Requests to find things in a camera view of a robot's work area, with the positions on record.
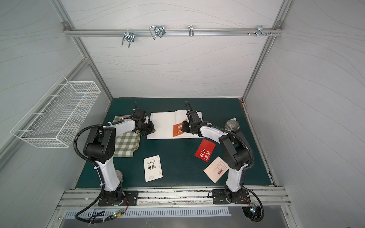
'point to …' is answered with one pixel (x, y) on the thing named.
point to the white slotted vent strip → (165, 212)
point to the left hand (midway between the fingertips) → (156, 130)
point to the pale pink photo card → (216, 169)
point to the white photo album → (163, 122)
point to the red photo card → (205, 150)
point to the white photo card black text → (153, 169)
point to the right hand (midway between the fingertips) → (183, 126)
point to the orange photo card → (177, 129)
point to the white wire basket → (52, 119)
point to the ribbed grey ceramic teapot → (232, 124)
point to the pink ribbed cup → (120, 175)
